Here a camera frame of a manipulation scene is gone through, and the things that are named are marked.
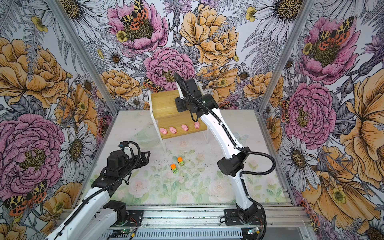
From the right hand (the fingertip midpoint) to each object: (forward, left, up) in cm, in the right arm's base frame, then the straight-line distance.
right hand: (181, 105), depth 77 cm
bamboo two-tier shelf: (+4, +9, -18) cm, 20 cm away
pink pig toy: (0, -8, -16) cm, 18 cm away
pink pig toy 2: (-2, 0, -16) cm, 16 cm away
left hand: (-17, +22, -23) cm, 36 cm away
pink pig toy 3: (-3, +6, -16) cm, 17 cm away
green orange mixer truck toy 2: (-19, +7, -32) cm, 38 cm away
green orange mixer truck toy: (-15, +3, -32) cm, 35 cm away
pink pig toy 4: (-4, +12, -16) cm, 20 cm away
